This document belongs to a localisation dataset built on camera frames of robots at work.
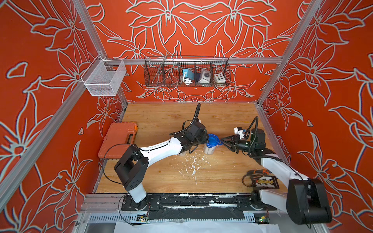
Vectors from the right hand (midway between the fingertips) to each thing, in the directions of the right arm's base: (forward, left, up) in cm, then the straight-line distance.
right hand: (220, 142), depth 78 cm
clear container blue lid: (+3, +3, -5) cm, 7 cm away
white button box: (+39, -3, +13) cm, 41 cm away
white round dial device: (+38, +7, +16) cm, 41 cm away
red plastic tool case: (+10, +64, -12) cm, 66 cm away
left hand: (+5, +5, -3) cm, 8 cm away
